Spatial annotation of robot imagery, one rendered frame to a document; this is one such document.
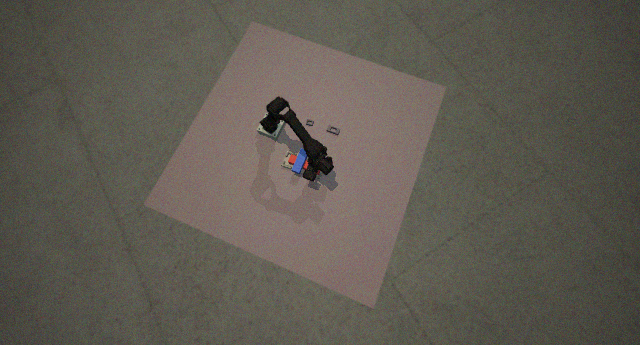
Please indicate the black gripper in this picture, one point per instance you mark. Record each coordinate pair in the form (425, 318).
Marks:
(309, 173)

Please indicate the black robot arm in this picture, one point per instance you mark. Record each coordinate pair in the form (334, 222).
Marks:
(312, 147)

